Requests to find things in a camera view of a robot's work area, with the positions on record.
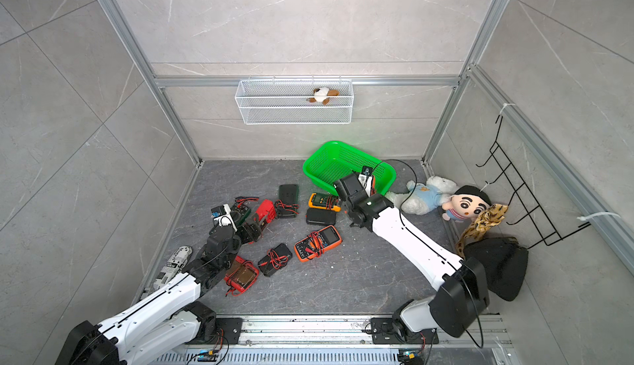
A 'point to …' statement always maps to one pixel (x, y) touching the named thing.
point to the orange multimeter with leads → (321, 240)
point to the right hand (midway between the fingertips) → (357, 196)
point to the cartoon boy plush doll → (468, 201)
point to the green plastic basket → (333, 162)
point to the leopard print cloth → (481, 226)
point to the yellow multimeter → (324, 201)
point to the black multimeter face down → (320, 216)
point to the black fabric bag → (505, 262)
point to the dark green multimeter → (240, 210)
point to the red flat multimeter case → (242, 276)
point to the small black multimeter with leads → (275, 260)
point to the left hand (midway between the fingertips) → (248, 215)
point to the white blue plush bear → (426, 196)
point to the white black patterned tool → (175, 263)
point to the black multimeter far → (287, 204)
